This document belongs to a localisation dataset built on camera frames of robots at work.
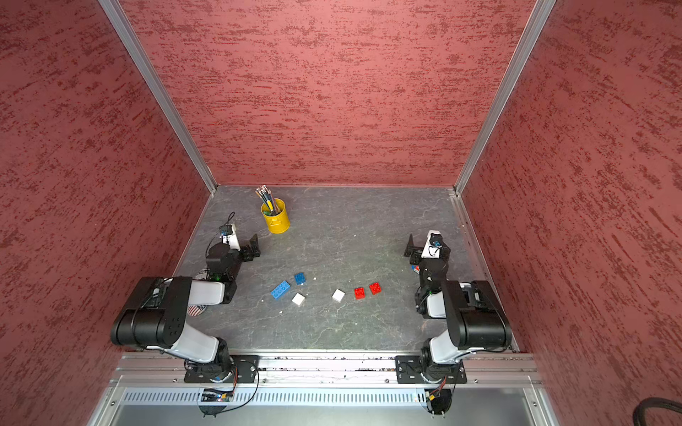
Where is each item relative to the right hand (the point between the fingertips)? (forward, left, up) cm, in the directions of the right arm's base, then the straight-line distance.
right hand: (423, 239), depth 90 cm
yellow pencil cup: (+11, +53, -2) cm, 54 cm away
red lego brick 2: (-13, +17, -10) cm, 24 cm away
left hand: (+3, +64, -2) cm, 64 cm away
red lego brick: (-15, +23, -9) cm, 29 cm away
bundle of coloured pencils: (+17, +57, +5) cm, 60 cm away
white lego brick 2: (-16, +30, -10) cm, 35 cm away
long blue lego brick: (-14, +49, -8) cm, 52 cm away
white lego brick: (-17, +44, -10) cm, 48 cm away
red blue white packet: (-6, +2, -11) cm, 12 cm away
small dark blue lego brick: (-9, +44, -10) cm, 46 cm away
